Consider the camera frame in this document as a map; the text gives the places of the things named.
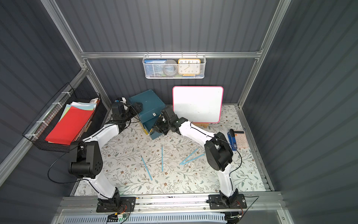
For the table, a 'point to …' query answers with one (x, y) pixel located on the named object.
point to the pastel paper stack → (91, 105)
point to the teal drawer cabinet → (152, 107)
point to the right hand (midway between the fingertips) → (153, 125)
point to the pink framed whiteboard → (198, 104)
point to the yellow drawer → (145, 131)
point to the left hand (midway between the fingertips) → (136, 106)
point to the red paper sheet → (70, 125)
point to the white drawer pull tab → (154, 114)
